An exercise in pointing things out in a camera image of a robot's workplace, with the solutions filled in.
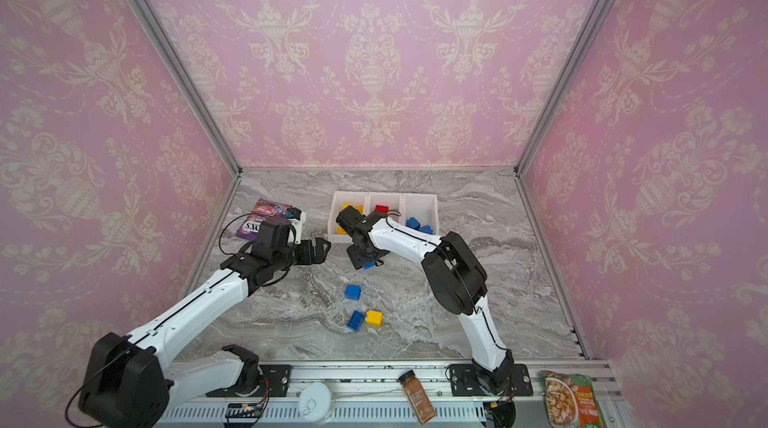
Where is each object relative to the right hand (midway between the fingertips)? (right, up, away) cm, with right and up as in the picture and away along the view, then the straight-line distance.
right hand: (368, 255), depth 93 cm
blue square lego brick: (0, -3, +2) cm, 4 cm away
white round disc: (-10, -28, -26) cm, 39 cm away
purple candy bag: (-38, +14, +13) cm, 43 cm away
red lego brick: (+4, +14, +13) cm, 20 cm away
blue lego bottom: (-3, -16, -10) cm, 19 cm away
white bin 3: (+18, +15, +13) cm, 27 cm away
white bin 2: (+8, +18, +10) cm, 22 cm away
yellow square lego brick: (-7, +16, -1) cm, 17 cm away
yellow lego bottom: (+2, -15, -10) cm, 19 cm away
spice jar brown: (+13, -28, -25) cm, 39 cm away
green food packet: (+50, -30, -22) cm, 63 cm away
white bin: (-11, +18, +13) cm, 25 cm away
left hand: (-13, +5, -9) cm, 17 cm away
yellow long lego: (-6, +9, -16) cm, 19 cm away
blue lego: (-4, -11, -3) cm, 12 cm away
